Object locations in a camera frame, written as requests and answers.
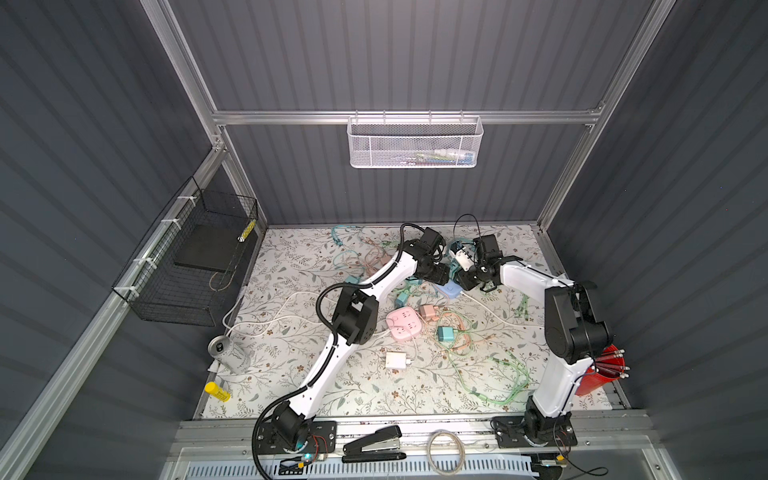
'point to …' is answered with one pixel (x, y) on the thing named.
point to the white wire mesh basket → (415, 142)
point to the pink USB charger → (428, 312)
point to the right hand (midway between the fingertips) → (465, 275)
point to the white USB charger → (397, 360)
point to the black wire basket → (188, 271)
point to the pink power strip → (403, 322)
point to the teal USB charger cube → (445, 333)
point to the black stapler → (383, 445)
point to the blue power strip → (450, 289)
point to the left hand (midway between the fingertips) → (439, 276)
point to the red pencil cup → (608, 367)
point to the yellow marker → (215, 390)
